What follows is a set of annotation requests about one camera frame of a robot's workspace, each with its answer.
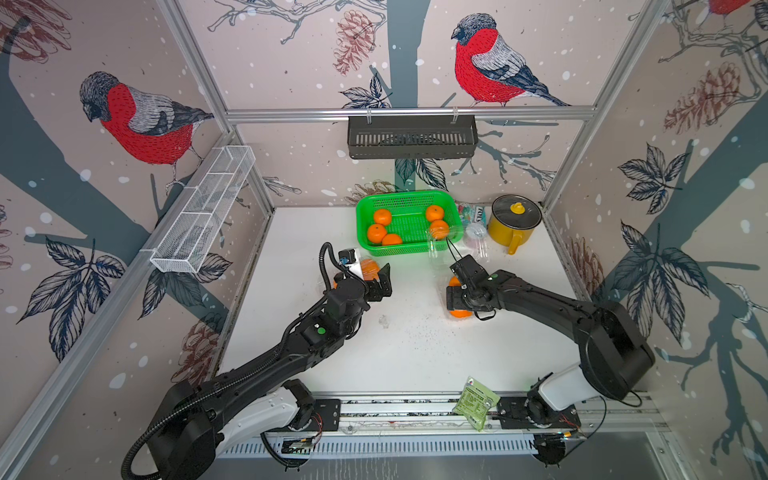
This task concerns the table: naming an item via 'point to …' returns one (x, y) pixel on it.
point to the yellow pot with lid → (512, 220)
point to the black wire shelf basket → (374, 137)
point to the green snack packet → (470, 213)
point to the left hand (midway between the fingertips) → (380, 262)
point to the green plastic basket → (409, 221)
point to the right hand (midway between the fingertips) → (458, 297)
